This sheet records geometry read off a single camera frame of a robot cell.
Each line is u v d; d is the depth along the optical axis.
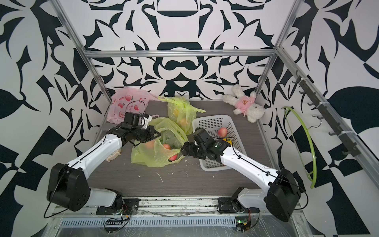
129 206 0.74
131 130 0.66
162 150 0.79
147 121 0.78
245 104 1.08
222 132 0.97
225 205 0.74
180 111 0.94
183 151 0.74
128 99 1.15
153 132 0.74
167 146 0.90
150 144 0.87
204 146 0.59
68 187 0.41
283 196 0.40
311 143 0.62
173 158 0.85
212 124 1.01
